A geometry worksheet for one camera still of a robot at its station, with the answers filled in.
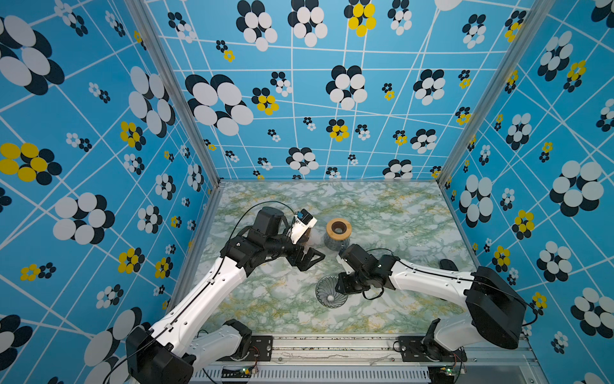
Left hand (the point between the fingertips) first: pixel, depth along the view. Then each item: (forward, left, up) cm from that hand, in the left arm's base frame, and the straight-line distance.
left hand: (315, 246), depth 71 cm
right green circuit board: (-29, -40, -23) cm, 55 cm away
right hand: (-6, -8, -20) cm, 22 cm away
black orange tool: (+4, -50, -20) cm, 54 cm away
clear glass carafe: (+11, -7, -18) cm, 23 cm away
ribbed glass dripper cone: (-8, -4, -20) cm, 22 cm away
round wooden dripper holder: (+12, -9, -14) cm, 20 cm away
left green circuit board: (-30, +23, -24) cm, 44 cm away
